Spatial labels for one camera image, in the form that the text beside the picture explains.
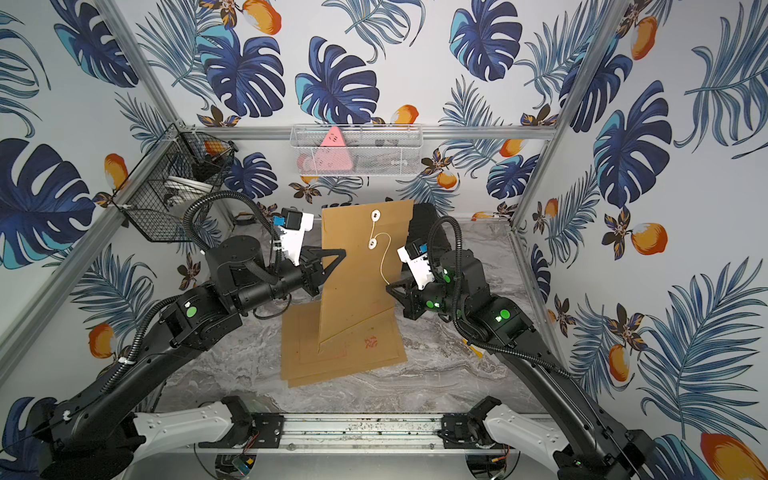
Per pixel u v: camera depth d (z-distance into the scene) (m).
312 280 0.49
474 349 0.87
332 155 0.91
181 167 0.97
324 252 0.54
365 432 0.76
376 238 0.62
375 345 0.88
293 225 0.48
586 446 0.39
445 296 0.54
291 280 0.50
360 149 0.92
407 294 0.64
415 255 0.56
